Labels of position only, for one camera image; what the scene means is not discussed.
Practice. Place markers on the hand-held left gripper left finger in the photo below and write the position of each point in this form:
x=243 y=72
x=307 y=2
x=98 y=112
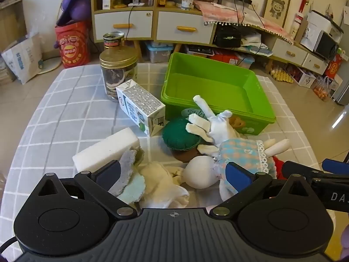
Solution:
x=109 y=173

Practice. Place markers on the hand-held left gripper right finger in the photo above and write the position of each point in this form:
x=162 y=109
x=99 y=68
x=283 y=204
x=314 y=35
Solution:
x=240 y=176

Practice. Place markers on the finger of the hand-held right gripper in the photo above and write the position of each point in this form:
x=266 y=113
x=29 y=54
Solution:
x=335 y=166
x=295 y=168

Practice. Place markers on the grey felt pad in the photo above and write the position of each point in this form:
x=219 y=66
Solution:
x=126 y=166

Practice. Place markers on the white plush with red hat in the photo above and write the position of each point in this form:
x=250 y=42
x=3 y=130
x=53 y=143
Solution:
x=276 y=165

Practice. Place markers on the rabbit doll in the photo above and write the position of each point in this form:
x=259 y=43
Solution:
x=240 y=152

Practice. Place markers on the white sponge block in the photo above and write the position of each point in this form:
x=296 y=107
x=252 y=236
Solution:
x=106 y=147

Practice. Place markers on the green plastic bin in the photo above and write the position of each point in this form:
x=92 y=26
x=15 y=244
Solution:
x=212 y=87

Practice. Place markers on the light blue round pad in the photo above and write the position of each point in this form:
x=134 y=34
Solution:
x=135 y=189

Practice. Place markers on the white glove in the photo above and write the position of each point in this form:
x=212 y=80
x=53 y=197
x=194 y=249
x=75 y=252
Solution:
x=220 y=131

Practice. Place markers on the cream cloth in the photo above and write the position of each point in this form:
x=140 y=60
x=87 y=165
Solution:
x=158 y=180

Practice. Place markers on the brown felt piece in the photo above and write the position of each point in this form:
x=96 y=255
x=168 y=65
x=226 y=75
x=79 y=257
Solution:
x=185 y=156

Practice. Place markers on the green round felt cushion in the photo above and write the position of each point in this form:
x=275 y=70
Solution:
x=177 y=135

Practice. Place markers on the grey checkered tablecloth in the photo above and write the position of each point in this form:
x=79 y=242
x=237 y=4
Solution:
x=68 y=109

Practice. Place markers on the white milk carton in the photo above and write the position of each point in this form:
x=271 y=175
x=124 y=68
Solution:
x=141 y=103

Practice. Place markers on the bag of oranges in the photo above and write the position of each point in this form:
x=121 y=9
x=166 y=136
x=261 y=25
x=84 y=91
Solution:
x=322 y=90

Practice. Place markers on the white box with triangle print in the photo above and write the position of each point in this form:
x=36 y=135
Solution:
x=306 y=77

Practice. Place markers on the group of yellow figurines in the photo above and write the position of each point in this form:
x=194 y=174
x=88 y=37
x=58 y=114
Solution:
x=280 y=74

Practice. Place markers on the glass jar with gold lid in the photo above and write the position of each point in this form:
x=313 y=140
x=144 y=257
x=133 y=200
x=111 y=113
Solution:
x=117 y=71

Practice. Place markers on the red cardboard box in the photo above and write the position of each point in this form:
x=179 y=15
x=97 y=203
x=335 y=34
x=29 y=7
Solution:
x=226 y=58

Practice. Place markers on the dark printed tin can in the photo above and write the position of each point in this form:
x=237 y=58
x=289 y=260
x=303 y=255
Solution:
x=113 y=42

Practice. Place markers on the pile of white papers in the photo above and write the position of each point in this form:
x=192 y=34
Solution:
x=256 y=43

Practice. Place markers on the clear box with blue lid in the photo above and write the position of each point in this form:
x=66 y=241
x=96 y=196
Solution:
x=159 y=51

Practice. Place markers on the red printed bucket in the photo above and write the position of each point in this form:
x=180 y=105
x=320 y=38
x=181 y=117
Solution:
x=72 y=46

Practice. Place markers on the white printed box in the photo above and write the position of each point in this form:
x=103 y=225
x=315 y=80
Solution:
x=309 y=34

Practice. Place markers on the black case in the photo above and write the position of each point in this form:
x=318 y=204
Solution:
x=226 y=36

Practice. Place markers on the white bottle with red label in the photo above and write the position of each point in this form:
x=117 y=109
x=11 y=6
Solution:
x=295 y=27

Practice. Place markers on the white paper bag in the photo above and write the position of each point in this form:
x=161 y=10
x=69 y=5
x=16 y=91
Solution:
x=23 y=60

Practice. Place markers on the framed cartoon drawing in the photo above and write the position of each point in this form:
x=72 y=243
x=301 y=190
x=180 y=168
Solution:
x=276 y=6

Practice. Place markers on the pink cloth with pompom trim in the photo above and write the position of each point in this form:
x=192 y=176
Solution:
x=218 y=12

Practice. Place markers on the purple plush toy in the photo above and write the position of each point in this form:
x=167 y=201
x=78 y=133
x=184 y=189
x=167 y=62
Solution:
x=76 y=8

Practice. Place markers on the wooden cabinet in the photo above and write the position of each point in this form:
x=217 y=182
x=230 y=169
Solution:
x=154 y=11

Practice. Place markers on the white charging pad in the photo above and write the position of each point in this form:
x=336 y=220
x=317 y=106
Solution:
x=136 y=4

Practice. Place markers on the small white carton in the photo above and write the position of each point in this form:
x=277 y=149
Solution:
x=107 y=1

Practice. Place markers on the white round tub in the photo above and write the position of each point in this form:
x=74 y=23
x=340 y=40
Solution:
x=186 y=4

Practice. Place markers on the wooden bookshelf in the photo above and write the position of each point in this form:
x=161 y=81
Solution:
x=12 y=13

